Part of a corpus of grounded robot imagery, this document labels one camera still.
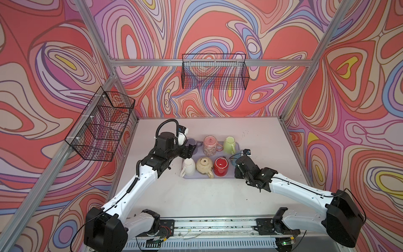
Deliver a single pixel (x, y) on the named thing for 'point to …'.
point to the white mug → (189, 168)
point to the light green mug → (229, 146)
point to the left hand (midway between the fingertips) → (191, 142)
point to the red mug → (221, 166)
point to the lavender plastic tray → (212, 159)
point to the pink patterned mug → (211, 146)
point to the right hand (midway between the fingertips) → (239, 171)
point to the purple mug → (193, 142)
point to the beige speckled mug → (204, 166)
